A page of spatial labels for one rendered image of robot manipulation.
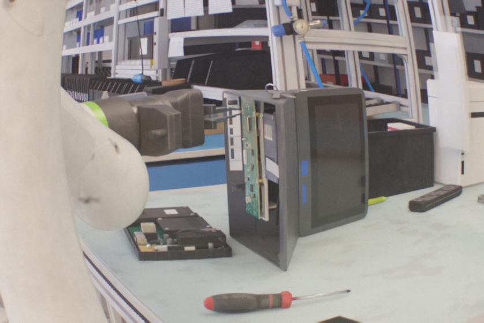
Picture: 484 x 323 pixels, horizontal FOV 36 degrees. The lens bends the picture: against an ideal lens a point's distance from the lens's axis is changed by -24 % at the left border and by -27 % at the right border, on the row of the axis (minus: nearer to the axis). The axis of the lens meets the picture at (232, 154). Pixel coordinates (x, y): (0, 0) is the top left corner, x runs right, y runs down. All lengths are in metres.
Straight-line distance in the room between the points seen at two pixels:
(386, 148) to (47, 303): 1.07
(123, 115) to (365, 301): 0.40
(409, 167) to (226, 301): 0.73
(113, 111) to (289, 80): 1.77
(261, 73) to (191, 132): 2.33
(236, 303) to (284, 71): 1.95
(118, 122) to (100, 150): 0.21
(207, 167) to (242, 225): 1.51
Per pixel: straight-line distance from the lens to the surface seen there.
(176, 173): 2.86
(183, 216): 1.43
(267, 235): 1.37
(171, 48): 3.77
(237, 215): 1.38
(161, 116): 1.13
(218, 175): 2.90
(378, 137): 1.57
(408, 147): 1.62
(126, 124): 1.14
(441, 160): 1.68
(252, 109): 1.27
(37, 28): 0.58
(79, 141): 0.90
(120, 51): 4.97
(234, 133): 1.36
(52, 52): 0.60
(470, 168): 1.64
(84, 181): 0.92
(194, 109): 1.25
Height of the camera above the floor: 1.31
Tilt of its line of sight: 8 degrees down
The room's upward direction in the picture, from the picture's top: 3 degrees counter-clockwise
